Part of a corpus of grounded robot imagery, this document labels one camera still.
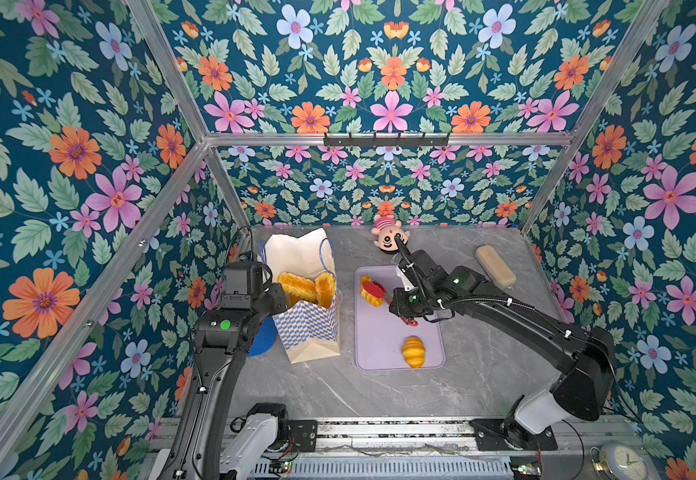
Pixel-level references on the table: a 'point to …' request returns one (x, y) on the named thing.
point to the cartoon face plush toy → (386, 227)
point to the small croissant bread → (414, 351)
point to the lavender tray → (383, 341)
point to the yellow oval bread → (325, 288)
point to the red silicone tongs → (378, 290)
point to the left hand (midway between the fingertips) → (280, 284)
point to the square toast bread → (298, 288)
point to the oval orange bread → (375, 300)
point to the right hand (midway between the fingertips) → (390, 306)
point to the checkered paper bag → (307, 331)
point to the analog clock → (623, 462)
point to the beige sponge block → (497, 269)
